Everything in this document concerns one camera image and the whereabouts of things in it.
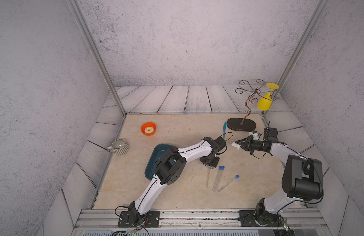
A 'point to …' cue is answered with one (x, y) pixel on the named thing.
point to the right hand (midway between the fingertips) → (237, 141)
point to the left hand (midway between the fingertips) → (214, 168)
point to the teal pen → (224, 129)
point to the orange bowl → (148, 129)
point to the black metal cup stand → (247, 125)
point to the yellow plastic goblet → (264, 103)
